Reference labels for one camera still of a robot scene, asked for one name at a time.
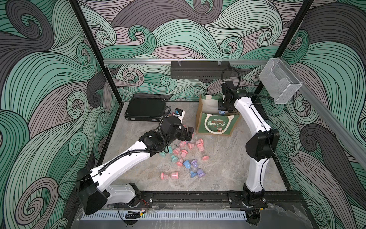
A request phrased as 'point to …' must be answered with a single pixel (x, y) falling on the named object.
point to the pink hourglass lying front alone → (173, 175)
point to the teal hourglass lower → (174, 158)
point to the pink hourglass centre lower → (184, 152)
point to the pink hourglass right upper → (200, 141)
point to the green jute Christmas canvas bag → (209, 121)
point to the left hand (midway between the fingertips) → (186, 125)
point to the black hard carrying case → (145, 109)
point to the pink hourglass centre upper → (184, 143)
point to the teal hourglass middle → (162, 154)
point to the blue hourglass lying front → (193, 174)
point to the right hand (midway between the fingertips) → (221, 106)
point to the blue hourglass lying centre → (187, 164)
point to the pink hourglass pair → (201, 148)
